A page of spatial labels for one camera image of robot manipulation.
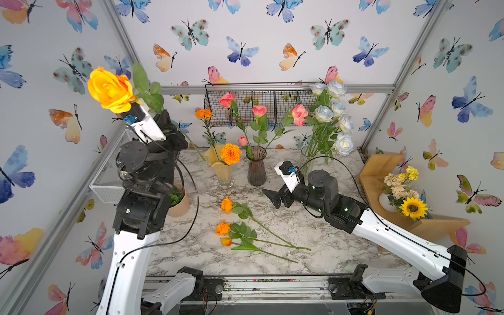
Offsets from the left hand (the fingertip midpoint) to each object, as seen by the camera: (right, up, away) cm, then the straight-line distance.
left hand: (166, 109), depth 49 cm
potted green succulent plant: (-12, -29, +36) cm, 48 cm away
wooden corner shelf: (+79, -34, +15) cm, 87 cm away
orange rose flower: (+16, -35, +43) cm, 57 cm away
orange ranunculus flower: (+15, -43, +39) cm, 60 cm away
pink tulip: (+17, -4, +33) cm, 37 cm away
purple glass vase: (+22, -18, +50) cm, 57 cm away
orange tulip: (+10, -46, +34) cm, 58 cm away
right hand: (+28, -18, +16) cm, 37 cm away
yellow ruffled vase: (+7, -17, +43) cm, 47 cm away
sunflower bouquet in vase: (+78, -27, +28) cm, 87 cm away
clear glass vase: (+47, -12, +49) cm, 69 cm away
